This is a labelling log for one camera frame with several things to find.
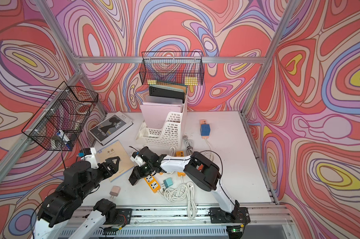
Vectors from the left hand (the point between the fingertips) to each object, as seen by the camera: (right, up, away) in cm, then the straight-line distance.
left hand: (116, 160), depth 66 cm
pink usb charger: (-7, -20, +14) cm, 26 cm away
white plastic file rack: (+23, +10, +21) cm, 33 cm away
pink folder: (+14, +23, +21) cm, 34 cm away
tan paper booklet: (-17, -1, +32) cm, 36 cm away
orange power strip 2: (+29, -2, +27) cm, 40 cm away
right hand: (+3, -15, +15) cm, 21 cm away
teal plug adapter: (+22, -16, +16) cm, 32 cm away
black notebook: (+16, +37, +27) cm, 49 cm away
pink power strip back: (+46, +19, +45) cm, 67 cm away
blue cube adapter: (+46, +13, +33) cm, 58 cm away
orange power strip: (+13, -17, +16) cm, 27 cm away
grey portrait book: (-21, +14, +39) cm, 47 cm away
